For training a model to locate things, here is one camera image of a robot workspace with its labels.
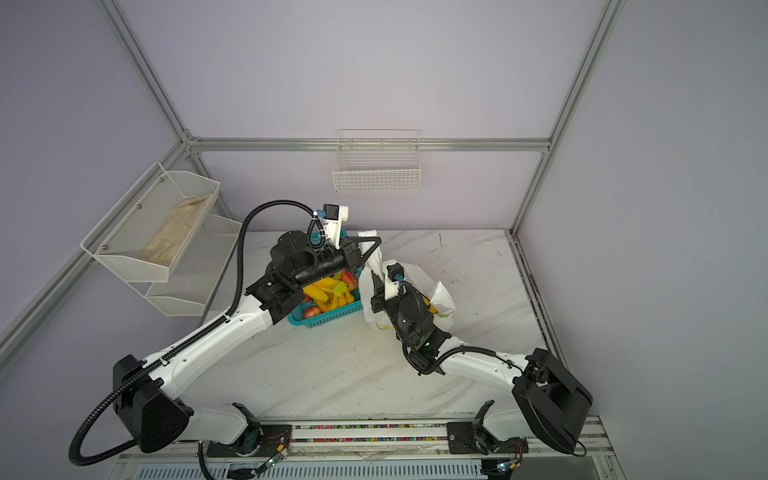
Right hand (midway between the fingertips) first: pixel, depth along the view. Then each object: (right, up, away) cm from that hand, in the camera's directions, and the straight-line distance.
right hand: (375, 269), depth 75 cm
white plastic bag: (+14, -5, -12) cm, 19 cm away
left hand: (+2, +7, -9) cm, 11 cm away
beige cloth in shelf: (-55, +6, +1) cm, 55 cm away
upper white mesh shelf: (-59, +9, 0) cm, 60 cm away
